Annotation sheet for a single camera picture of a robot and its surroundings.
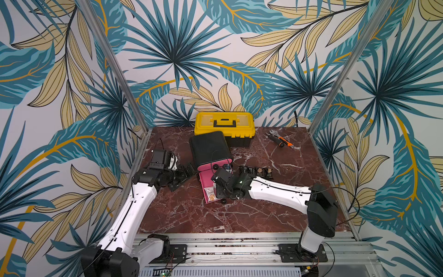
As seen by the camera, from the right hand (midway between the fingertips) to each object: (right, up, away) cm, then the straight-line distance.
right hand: (218, 191), depth 82 cm
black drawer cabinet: (-5, +21, +8) cm, 23 cm away
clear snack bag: (-4, -2, +3) cm, 5 cm away
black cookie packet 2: (+23, +7, +16) cm, 29 cm away
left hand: (-12, +7, -6) cm, 15 cm away
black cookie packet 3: (+27, +6, +15) cm, 32 cm away
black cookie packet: (+14, +8, +16) cm, 22 cm away
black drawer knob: (+3, -5, +2) cm, 6 cm away
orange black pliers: (+37, +28, +35) cm, 59 cm away
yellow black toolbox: (+11, +32, +16) cm, 38 cm away
